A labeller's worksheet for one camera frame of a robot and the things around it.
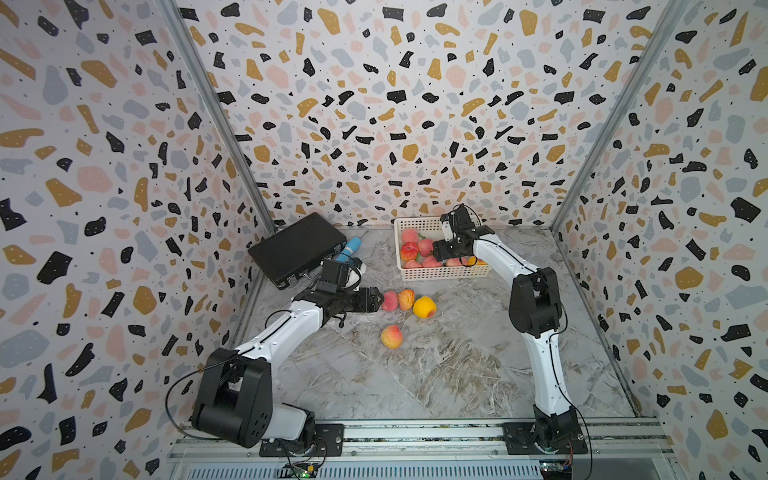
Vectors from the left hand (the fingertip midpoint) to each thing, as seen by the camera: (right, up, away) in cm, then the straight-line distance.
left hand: (376, 297), depth 87 cm
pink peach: (+10, +20, +28) cm, 35 cm away
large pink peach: (+16, +15, +22) cm, 31 cm away
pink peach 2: (+18, +10, +17) cm, 26 cm away
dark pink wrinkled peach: (+4, -3, +8) cm, 9 cm away
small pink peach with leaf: (+11, +9, +17) cm, 22 cm away
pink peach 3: (+24, +10, +6) cm, 27 cm away
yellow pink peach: (+26, +11, -9) cm, 29 cm away
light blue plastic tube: (-13, +12, +24) cm, 30 cm away
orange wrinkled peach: (+9, -2, +8) cm, 12 cm away
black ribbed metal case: (-32, +15, +23) cm, 42 cm away
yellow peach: (+14, -4, +6) cm, 16 cm away
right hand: (+22, +14, +18) cm, 32 cm away
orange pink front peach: (+5, -12, +1) cm, 13 cm away
